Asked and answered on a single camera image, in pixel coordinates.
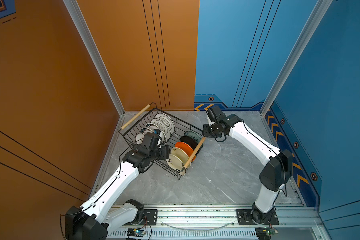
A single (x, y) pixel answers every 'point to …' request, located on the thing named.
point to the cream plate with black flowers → (176, 164)
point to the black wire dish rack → (168, 142)
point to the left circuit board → (136, 232)
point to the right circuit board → (265, 233)
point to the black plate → (190, 141)
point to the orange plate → (186, 148)
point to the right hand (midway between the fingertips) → (202, 134)
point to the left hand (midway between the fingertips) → (166, 148)
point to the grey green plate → (196, 136)
